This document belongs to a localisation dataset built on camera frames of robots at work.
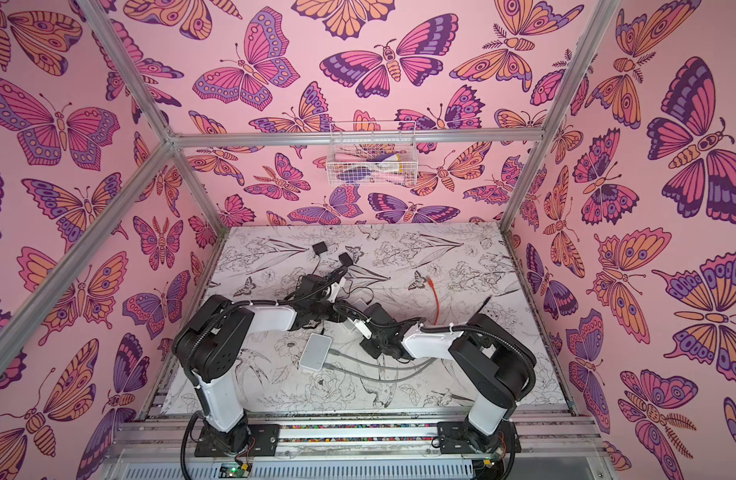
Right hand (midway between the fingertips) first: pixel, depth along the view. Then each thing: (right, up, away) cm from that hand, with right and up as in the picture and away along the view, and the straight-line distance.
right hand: (367, 330), depth 91 cm
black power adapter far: (-18, +26, +22) cm, 38 cm away
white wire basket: (+1, +56, +4) cm, 56 cm away
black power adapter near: (-9, +22, +18) cm, 30 cm away
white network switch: (-15, -6, -4) cm, 17 cm away
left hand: (-4, +6, +4) cm, 8 cm away
